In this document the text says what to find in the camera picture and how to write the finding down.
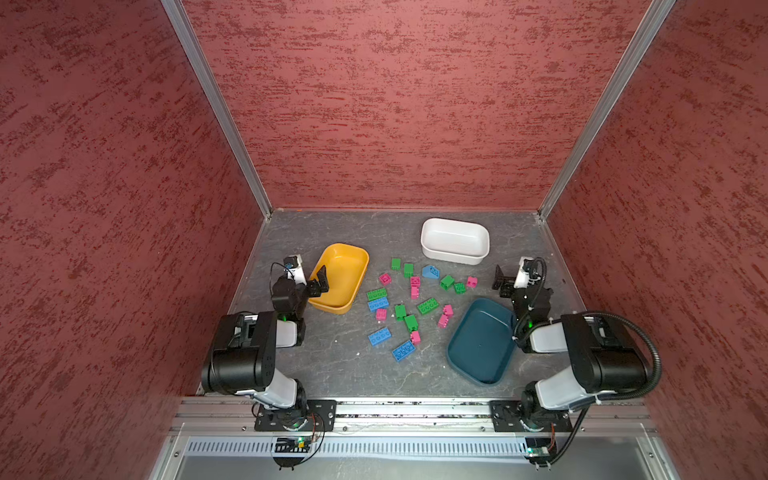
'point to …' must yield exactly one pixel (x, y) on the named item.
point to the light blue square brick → (430, 271)
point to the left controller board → (291, 445)
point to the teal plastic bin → (481, 342)
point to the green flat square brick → (460, 288)
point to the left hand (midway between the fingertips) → (312, 272)
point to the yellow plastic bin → (346, 266)
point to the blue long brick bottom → (403, 350)
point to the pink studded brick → (381, 314)
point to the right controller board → (538, 451)
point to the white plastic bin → (455, 241)
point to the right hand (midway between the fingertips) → (510, 270)
